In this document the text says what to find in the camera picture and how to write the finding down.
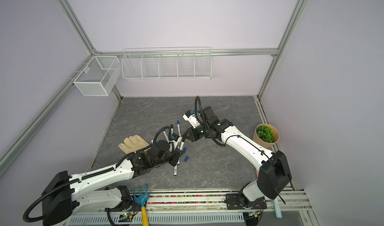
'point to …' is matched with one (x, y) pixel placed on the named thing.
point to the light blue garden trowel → (277, 207)
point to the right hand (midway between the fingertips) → (185, 138)
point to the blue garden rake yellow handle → (142, 200)
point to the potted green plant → (266, 135)
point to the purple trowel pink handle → (257, 173)
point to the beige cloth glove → (133, 144)
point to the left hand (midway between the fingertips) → (182, 152)
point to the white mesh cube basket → (99, 76)
